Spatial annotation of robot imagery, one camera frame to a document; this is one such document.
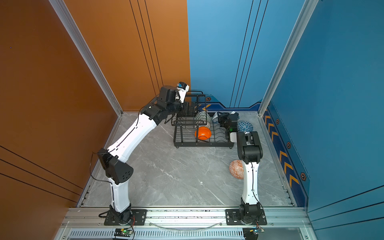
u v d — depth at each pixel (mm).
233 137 826
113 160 471
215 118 1050
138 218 742
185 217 756
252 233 699
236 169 889
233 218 725
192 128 1083
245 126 1087
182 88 668
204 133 1012
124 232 706
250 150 611
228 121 872
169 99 596
